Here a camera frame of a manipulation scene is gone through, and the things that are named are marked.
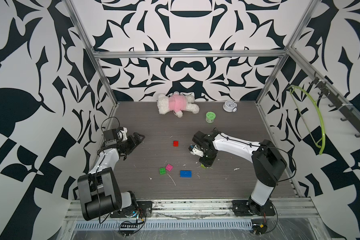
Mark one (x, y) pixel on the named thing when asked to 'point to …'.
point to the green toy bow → (317, 145)
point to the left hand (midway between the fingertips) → (138, 138)
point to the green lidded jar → (210, 116)
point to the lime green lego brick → (203, 166)
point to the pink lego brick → (169, 167)
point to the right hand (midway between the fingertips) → (206, 160)
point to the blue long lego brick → (186, 173)
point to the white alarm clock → (229, 106)
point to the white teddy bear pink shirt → (177, 103)
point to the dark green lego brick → (162, 171)
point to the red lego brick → (176, 143)
